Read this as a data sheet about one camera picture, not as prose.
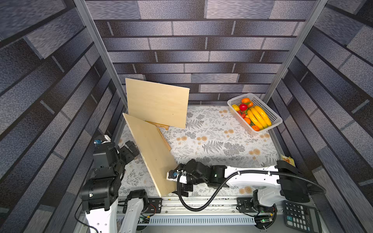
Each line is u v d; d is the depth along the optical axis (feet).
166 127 3.38
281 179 1.43
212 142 3.21
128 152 1.73
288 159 2.78
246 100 3.68
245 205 2.39
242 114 3.50
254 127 3.27
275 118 3.37
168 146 2.95
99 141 1.62
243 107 3.50
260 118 3.30
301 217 2.27
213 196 1.57
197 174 1.78
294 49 2.80
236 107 3.61
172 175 1.90
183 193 1.99
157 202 2.46
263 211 2.16
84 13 2.32
